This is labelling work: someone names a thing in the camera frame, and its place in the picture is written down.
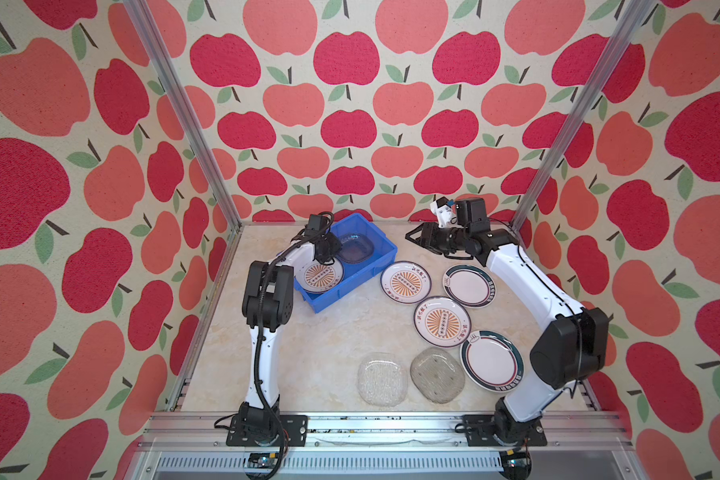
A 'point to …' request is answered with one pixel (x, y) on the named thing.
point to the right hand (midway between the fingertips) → (417, 236)
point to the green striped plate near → (491, 361)
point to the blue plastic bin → (354, 273)
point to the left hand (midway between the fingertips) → (345, 248)
